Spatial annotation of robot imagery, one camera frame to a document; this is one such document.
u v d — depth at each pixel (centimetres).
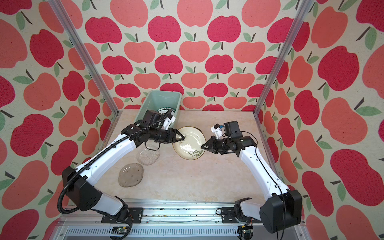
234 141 56
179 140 70
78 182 41
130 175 87
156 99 115
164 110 119
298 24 75
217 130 73
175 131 68
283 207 38
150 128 55
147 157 96
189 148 79
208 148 68
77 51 84
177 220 74
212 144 66
